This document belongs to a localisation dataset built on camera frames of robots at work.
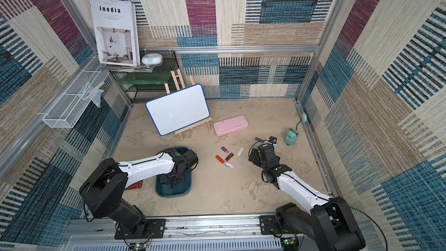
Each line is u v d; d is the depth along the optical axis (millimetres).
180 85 878
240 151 961
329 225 406
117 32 777
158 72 906
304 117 804
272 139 793
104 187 446
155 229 733
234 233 728
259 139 1017
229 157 940
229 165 915
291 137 939
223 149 967
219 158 939
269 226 731
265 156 674
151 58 883
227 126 1057
